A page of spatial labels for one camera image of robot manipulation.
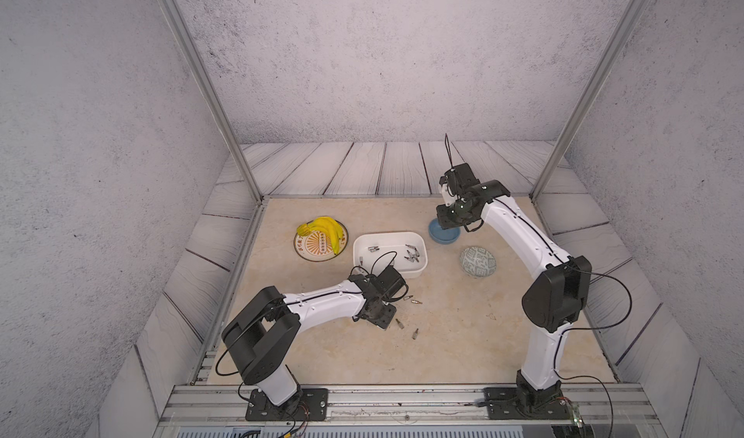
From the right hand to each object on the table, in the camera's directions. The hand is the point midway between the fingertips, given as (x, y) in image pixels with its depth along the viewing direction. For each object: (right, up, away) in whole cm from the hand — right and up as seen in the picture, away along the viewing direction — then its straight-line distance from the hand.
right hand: (444, 219), depth 88 cm
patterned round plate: (-42, -10, +17) cm, 46 cm away
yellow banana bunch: (-38, -2, +17) cm, 42 cm away
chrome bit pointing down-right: (-8, -10, +17) cm, 21 cm away
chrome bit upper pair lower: (-8, -26, +4) cm, 27 cm away
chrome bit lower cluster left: (-9, -34, -3) cm, 35 cm away
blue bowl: (+3, -6, +18) cm, 19 cm away
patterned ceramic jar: (+14, -15, +11) cm, 23 cm away
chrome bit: (-22, -11, +17) cm, 30 cm away
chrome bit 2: (-13, -31, -1) cm, 34 cm away
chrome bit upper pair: (-10, -25, +5) cm, 27 cm away
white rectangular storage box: (-15, -8, +19) cm, 26 cm away
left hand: (-17, -29, -2) cm, 34 cm away
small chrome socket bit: (-8, -13, +14) cm, 21 cm away
